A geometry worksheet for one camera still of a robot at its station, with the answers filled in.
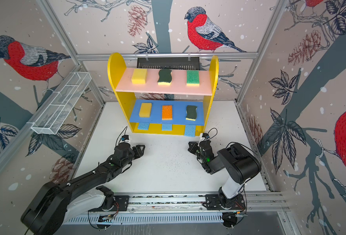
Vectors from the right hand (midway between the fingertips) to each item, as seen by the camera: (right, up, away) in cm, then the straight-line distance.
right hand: (187, 142), depth 93 cm
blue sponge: (-31, +10, +9) cm, 34 cm away
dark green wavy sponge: (+2, +19, -1) cm, 19 cm away
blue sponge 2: (-14, +9, +8) cm, 19 cm away
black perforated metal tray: (-4, +53, +2) cm, 53 cm away
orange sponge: (-13, +19, -1) cm, 23 cm away
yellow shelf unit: (-3, +33, +31) cm, 46 cm away
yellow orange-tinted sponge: (-28, +21, +2) cm, 35 cm away
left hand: (-27, 0, -6) cm, 27 cm away
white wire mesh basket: (-70, +17, -21) cm, 75 cm away
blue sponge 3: (+2, +7, +7) cm, 10 cm away
